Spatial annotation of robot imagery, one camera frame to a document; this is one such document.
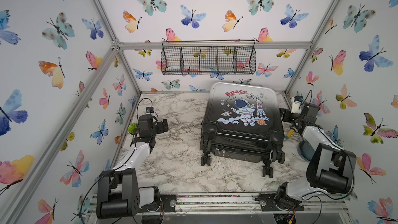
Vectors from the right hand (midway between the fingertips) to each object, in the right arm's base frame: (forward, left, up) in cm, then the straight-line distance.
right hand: (286, 109), depth 90 cm
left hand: (-9, +73, -3) cm, 73 cm away
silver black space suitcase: (-15, +27, +8) cm, 32 cm away
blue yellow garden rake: (-8, -5, -14) cm, 17 cm away
